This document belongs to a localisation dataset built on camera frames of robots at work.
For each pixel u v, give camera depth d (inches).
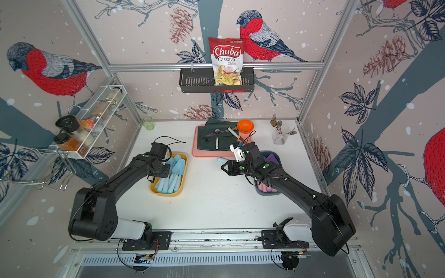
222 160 39.0
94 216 16.6
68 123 24.4
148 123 45.2
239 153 29.2
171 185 33.8
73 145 24.6
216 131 45.2
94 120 28.1
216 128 45.3
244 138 43.5
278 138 41.1
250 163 24.6
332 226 15.9
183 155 38.3
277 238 26.2
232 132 44.6
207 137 43.7
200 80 37.4
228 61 32.7
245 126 44.9
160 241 28.7
